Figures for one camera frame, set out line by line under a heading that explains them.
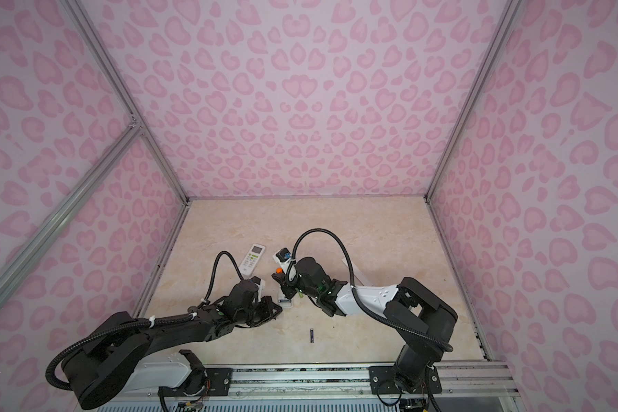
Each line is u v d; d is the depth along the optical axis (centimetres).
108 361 42
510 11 70
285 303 88
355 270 98
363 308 49
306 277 64
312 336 82
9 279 53
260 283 84
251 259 98
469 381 74
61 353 39
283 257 71
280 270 80
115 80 81
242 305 68
